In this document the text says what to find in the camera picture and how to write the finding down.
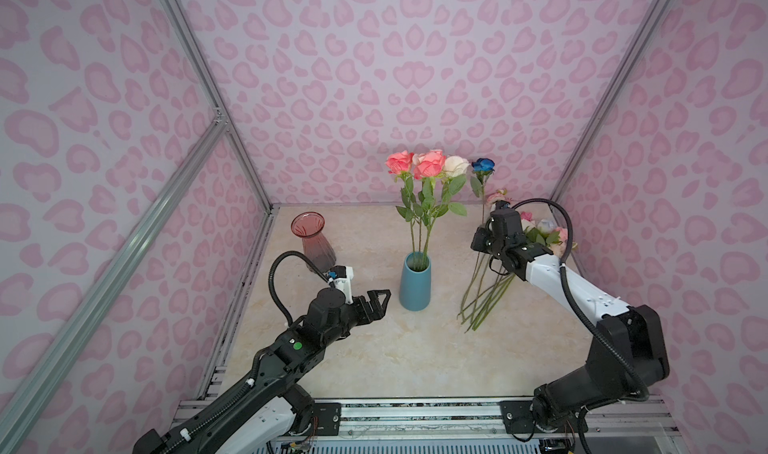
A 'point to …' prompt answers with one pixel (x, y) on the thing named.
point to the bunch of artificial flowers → (479, 297)
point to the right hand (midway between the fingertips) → (479, 230)
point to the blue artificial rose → (482, 169)
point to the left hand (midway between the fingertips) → (381, 292)
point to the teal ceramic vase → (415, 283)
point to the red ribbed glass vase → (308, 226)
